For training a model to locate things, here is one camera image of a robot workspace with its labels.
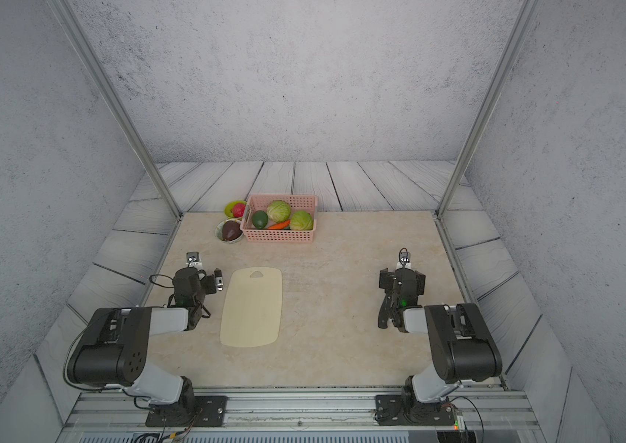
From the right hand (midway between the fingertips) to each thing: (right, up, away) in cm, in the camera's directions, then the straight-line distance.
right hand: (404, 268), depth 94 cm
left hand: (-67, 0, +1) cm, 67 cm away
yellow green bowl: (-68, +22, +25) cm, 75 cm away
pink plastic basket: (-39, +25, +26) cm, 53 cm away
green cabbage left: (-46, +21, +21) cm, 54 cm away
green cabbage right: (-36, +17, +14) cm, 42 cm away
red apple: (-62, +22, +21) cm, 69 cm away
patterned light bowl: (-68, +12, +16) cm, 71 cm away
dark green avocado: (-53, +18, +21) cm, 60 cm away
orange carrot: (-45, +15, +21) cm, 52 cm away
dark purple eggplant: (-63, +13, +14) cm, 65 cm away
